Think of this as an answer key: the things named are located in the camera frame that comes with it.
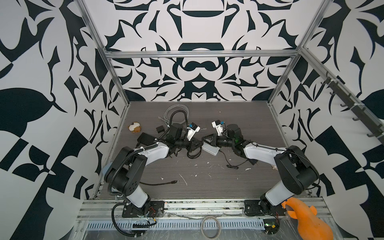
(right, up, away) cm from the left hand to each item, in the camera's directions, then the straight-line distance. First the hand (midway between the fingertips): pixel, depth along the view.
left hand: (203, 140), depth 85 cm
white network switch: (+5, -7, +8) cm, 11 cm away
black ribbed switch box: (-36, -1, +11) cm, 37 cm away
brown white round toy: (-44, +6, +17) cm, 48 cm away
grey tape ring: (+7, -38, -14) cm, 41 cm away
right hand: (0, +1, -2) cm, 2 cm away
